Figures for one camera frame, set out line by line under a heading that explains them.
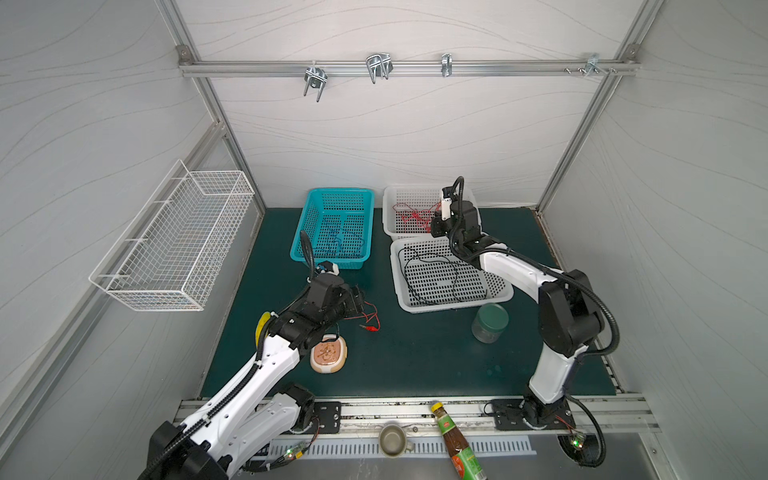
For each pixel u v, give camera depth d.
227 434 0.41
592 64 0.77
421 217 1.19
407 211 1.19
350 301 0.69
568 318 0.49
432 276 0.93
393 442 0.70
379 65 0.76
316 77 0.80
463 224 0.70
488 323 0.80
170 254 0.68
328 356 0.81
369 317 0.86
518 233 1.16
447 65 0.78
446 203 0.80
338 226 1.15
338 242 1.10
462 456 0.65
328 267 0.71
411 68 0.79
